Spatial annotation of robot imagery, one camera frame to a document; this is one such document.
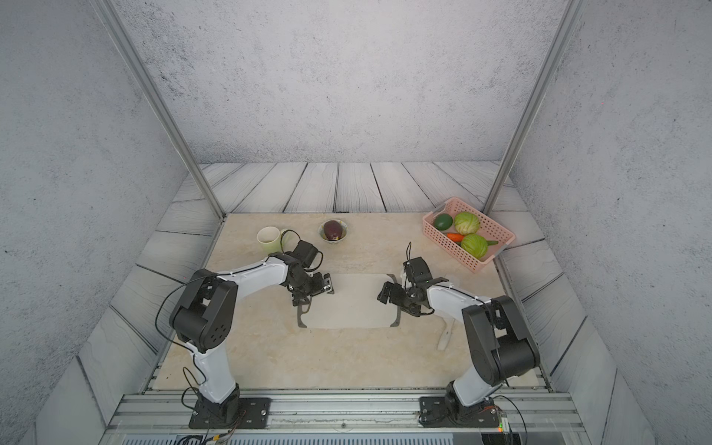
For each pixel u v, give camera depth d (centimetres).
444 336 85
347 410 74
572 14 70
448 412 70
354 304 99
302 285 81
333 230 109
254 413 73
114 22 71
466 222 108
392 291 84
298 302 87
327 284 87
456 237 108
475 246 99
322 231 109
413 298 69
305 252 80
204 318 50
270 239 101
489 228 110
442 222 113
